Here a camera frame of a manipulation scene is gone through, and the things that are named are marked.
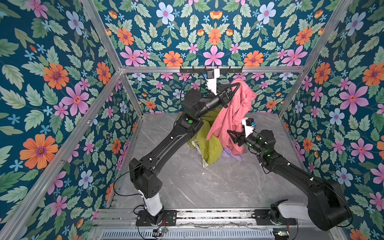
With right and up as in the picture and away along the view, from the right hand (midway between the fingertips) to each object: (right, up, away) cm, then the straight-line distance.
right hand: (232, 127), depth 77 cm
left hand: (-1, +17, -26) cm, 31 cm away
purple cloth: (+1, -17, +19) cm, 25 cm away
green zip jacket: (-11, -12, +9) cm, 18 cm away
